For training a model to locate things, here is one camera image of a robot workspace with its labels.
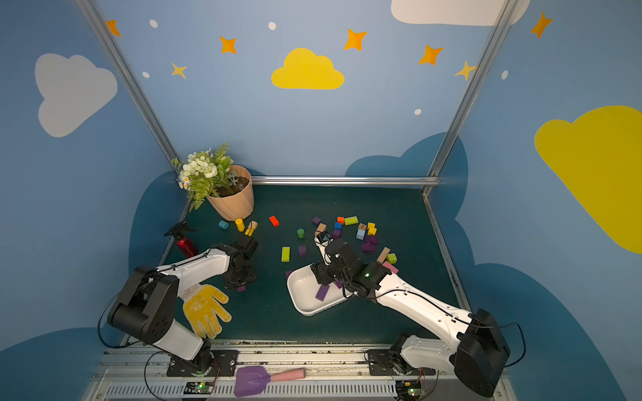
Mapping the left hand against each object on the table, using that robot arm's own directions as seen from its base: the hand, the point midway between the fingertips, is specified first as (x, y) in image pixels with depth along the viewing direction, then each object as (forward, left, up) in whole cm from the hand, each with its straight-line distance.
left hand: (252, 279), depth 91 cm
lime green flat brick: (+29, -38, 0) cm, 48 cm away
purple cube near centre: (+12, -18, +1) cm, 22 cm away
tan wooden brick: (+24, -25, 0) cm, 35 cm away
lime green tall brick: (+11, -11, 0) cm, 16 cm away
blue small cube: (+25, -32, +2) cm, 41 cm away
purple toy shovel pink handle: (-31, -6, +1) cm, 32 cm away
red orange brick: (+27, -4, 0) cm, 28 cm away
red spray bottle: (+10, +26, +8) cm, 29 cm away
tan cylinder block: (+26, +5, -1) cm, 27 cm away
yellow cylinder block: (+23, +10, +2) cm, 25 cm away
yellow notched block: (+24, -46, +2) cm, 52 cm away
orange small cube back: (+28, -33, +1) cm, 44 cm away
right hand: (+1, -26, +15) cm, 30 cm away
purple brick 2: (-4, -26, 0) cm, 27 cm away
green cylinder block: (+21, -17, +1) cm, 27 cm away
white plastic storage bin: (-2, -19, -1) cm, 19 cm away
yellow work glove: (-12, +15, 0) cm, 19 cm away
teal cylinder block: (+24, +18, 0) cm, 30 cm away
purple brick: (-4, +3, 0) cm, 5 cm away
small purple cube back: (+28, -23, +1) cm, 36 cm away
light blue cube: (+21, -42, 0) cm, 47 cm away
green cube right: (+9, -53, +2) cm, 54 cm away
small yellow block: (+23, +6, -2) cm, 24 cm away
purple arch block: (+18, -45, -2) cm, 49 cm away
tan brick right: (+12, -50, 0) cm, 52 cm away
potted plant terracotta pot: (+26, +13, +28) cm, 40 cm away
